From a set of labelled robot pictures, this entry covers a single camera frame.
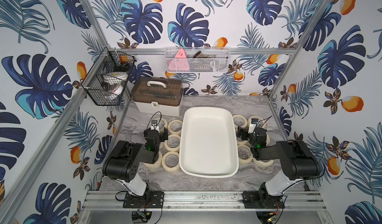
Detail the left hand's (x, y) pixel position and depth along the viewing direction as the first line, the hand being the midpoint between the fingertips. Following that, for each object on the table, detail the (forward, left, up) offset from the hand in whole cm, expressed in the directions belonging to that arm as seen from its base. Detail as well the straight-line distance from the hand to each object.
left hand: (156, 126), depth 94 cm
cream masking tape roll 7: (+14, -56, -7) cm, 58 cm away
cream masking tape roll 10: (-2, -70, -3) cm, 70 cm away
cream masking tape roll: (+7, -1, -7) cm, 10 cm away
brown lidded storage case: (+19, +1, +9) cm, 21 cm away
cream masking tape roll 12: (-18, -64, -4) cm, 67 cm away
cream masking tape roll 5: (-19, -11, -8) cm, 23 cm away
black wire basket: (+31, +34, +25) cm, 52 cm away
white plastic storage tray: (-6, -33, -7) cm, 35 cm away
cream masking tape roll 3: (-7, -11, -7) cm, 15 cm away
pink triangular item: (+29, -13, +27) cm, 42 cm away
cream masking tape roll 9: (-6, -55, -3) cm, 55 cm away
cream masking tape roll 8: (-1, -61, +12) cm, 62 cm away
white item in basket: (+17, +27, +20) cm, 37 cm away
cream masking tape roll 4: (-11, -5, -5) cm, 12 cm away
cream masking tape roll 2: (+6, -10, -8) cm, 14 cm away
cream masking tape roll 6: (-22, -4, -5) cm, 23 cm away
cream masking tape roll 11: (-12, -55, -7) cm, 57 cm away
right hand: (+5, -58, -1) cm, 58 cm away
